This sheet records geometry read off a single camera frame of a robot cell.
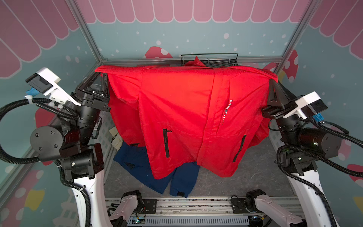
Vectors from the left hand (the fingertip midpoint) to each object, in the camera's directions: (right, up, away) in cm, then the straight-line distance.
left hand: (111, 72), depth 37 cm
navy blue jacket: (-13, -37, +52) cm, 65 cm away
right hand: (+44, -1, +2) cm, 44 cm away
